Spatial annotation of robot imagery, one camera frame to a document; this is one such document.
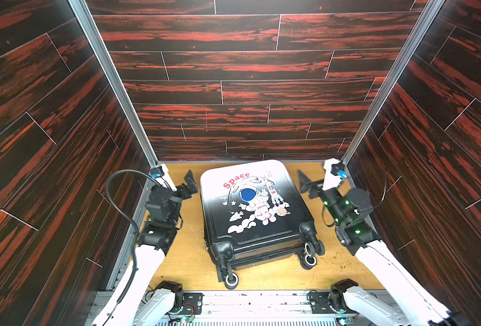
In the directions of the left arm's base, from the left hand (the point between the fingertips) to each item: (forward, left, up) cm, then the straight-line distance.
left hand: (181, 174), depth 72 cm
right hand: (+1, -48, +4) cm, 48 cm away
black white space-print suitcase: (-9, -26, -11) cm, 29 cm away
